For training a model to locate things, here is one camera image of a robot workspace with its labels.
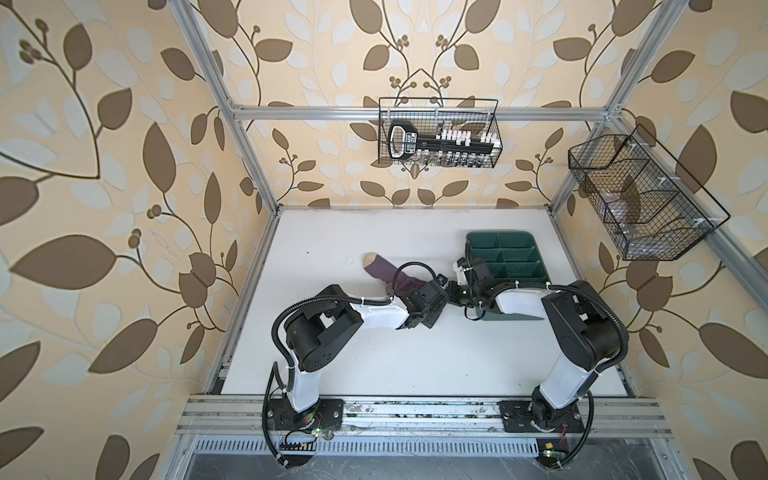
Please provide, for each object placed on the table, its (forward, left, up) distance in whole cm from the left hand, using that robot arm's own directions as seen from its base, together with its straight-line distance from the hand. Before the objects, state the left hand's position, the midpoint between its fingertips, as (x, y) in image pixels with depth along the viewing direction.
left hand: (433, 304), depth 92 cm
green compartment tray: (+22, -30, -4) cm, 38 cm away
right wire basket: (+12, -51, +33) cm, 62 cm away
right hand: (+4, -3, -2) cm, 5 cm away
